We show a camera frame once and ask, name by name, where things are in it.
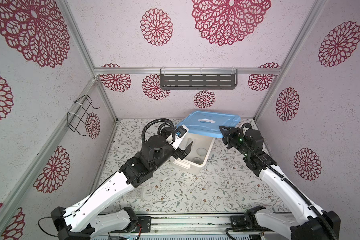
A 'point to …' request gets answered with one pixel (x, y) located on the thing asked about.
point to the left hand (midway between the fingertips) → (180, 136)
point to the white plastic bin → (197, 156)
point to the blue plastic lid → (208, 123)
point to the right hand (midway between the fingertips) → (218, 124)
